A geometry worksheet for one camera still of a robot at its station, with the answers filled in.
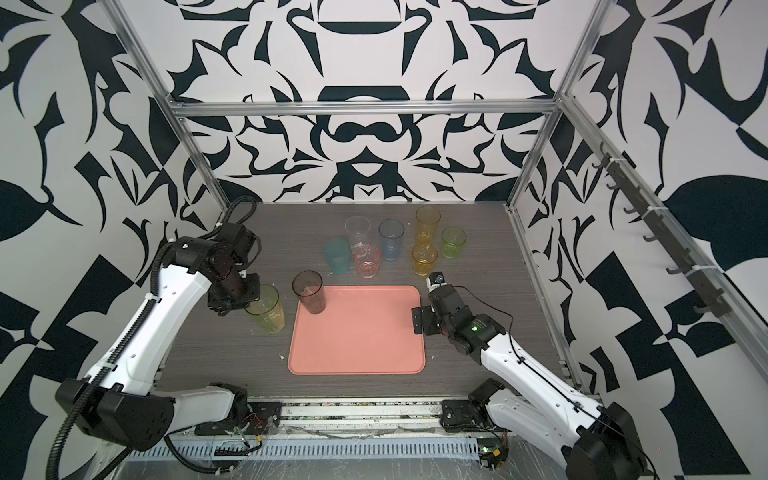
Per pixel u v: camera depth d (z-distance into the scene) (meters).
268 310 0.70
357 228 0.96
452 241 1.04
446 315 0.61
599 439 0.39
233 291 0.60
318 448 0.71
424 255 1.03
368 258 1.00
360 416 0.76
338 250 0.96
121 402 0.37
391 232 0.96
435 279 0.73
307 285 0.87
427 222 0.99
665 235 0.55
